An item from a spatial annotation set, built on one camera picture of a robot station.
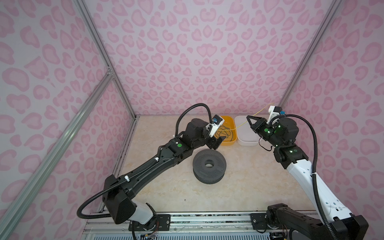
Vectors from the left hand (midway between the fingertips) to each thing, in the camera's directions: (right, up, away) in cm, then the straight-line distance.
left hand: (221, 128), depth 70 cm
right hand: (+11, +6, -2) cm, 13 cm away
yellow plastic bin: (+13, +4, +40) cm, 42 cm away
